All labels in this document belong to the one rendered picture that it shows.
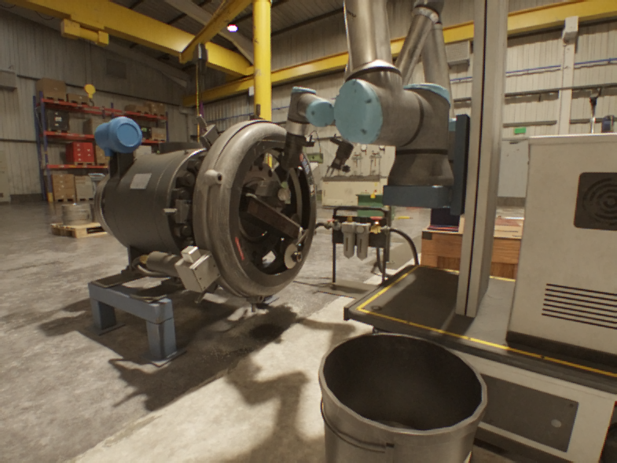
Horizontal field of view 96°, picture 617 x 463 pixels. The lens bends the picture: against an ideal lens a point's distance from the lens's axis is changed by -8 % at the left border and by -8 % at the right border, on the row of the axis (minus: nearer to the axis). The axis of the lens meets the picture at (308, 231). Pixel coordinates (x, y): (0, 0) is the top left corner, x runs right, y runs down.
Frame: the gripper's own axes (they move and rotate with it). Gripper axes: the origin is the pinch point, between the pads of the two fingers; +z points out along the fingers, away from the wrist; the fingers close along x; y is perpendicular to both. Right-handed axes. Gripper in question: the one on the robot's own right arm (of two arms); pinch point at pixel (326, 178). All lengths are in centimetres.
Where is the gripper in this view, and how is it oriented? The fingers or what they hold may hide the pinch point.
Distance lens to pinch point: 158.6
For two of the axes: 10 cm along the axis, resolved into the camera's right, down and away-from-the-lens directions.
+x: 4.6, -0.3, 8.9
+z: -4.1, 8.8, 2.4
